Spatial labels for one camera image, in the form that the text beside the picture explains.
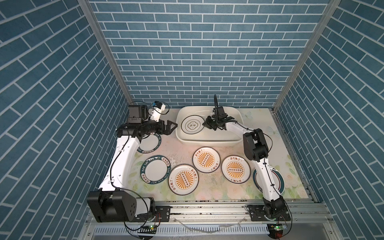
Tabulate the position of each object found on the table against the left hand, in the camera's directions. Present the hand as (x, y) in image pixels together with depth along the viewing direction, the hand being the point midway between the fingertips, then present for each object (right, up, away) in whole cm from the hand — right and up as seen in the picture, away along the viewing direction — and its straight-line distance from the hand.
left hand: (170, 123), depth 75 cm
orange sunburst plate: (+6, -33, +9) cm, 34 cm away
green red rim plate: (+60, -32, +10) cm, 69 cm away
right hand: (+16, 0, +31) cm, 35 cm away
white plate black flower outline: (+10, -1, +33) cm, 35 cm away
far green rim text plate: (-17, -14, +19) cm, 29 cm away
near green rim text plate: (-12, -28, +14) cm, 34 cm away
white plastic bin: (+22, -10, +30) cm, 38 cm away
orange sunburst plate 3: (+37, -28, +13) cm, 48 cm away
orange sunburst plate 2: (+19, -23, +18) cm, 35 cm away
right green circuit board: (+53, -51, -5) cm, 73 cm away
